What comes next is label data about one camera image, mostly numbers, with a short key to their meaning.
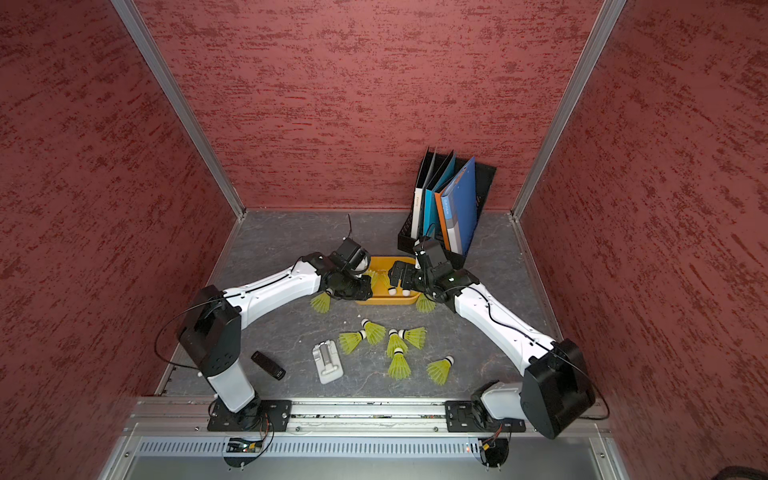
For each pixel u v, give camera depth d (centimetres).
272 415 74
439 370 81
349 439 71
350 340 83
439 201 86
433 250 62
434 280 62
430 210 90
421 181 87
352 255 70
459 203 89
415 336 84
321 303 95
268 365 82
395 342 83
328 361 81
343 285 68
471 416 73
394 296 94
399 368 82
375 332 87
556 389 40
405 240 104
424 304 95
